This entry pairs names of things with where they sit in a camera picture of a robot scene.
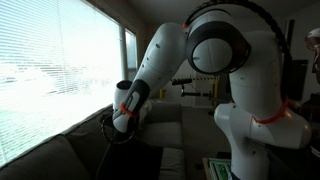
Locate yellow black barrier stand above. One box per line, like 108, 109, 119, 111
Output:
170, 76, 224, 116

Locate grey fabric sofa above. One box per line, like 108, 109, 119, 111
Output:
0, 101, 185, 180

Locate green aluminium base frame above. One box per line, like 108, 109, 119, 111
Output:
208, 158, 232, 180

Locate white window blinds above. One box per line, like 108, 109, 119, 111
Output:
0, 0, 137, 166

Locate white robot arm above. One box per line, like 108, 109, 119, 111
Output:
113, 0, 311, 180

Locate dark television screen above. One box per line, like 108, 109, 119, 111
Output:
288, 60, 308, 100

